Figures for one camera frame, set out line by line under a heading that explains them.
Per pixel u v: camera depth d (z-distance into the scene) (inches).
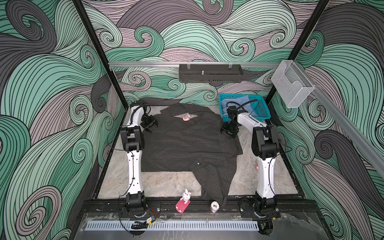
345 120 23.5
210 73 37.4
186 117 43.3
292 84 30.9
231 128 35.3
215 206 27.1
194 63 37.3
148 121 36.8
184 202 28.1
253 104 46.6
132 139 27.0
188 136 39.6
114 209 29.2
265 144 23.2
